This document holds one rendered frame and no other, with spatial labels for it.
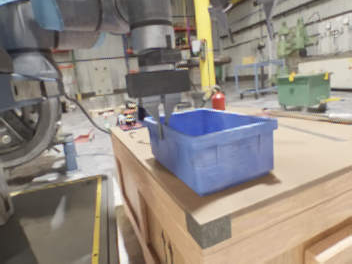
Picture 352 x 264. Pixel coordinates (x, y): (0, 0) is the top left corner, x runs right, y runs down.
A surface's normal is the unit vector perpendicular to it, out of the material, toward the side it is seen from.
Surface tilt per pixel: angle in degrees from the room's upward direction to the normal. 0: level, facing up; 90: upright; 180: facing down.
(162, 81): 90
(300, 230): 90
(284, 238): 90
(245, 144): 90
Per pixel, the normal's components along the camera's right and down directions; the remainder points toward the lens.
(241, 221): 0.40, 0.13
